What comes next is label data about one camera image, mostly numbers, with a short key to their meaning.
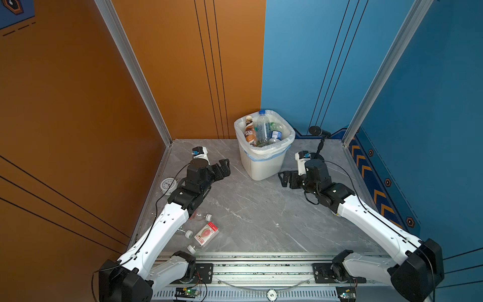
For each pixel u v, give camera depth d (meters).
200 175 0.57
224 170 0.69
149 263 0.42
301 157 0.69
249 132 0.87
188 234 0.80
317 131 0.83
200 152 0.66
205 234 0.79
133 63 0.85
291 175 0.69
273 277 0.74
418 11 0.70
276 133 0.89
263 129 0.90
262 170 0.94
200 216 0.86
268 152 0.78
